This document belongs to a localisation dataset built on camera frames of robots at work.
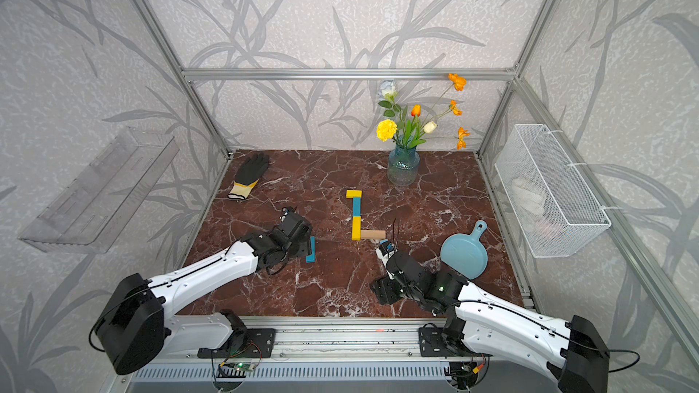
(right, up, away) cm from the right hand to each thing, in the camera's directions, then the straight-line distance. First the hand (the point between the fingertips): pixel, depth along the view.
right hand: (378, 281), depth 77 cm
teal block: (-7, +19, +25) cm, 32 cm away
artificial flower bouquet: (+12, +47, +21) cm, 53 cm away
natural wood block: (-1, +10, +17) cm, 20 cm away
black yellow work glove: (-54, +33, +37) cm, 73 cm away
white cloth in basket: (+43, +24, -1) cm, 49 cm away
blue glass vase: (+11, +34, +24) cm, 43 cm away
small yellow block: (-9, +24, +28) cm, 38 cm away
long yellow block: (-7, +11, +19) cm, 23 cm away
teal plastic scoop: (+31, +4, +14) cm, 34 cm away
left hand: (-23, +9, +8) cm, 26 cm away
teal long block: (-22, +3, +11) cm, 25 cm away
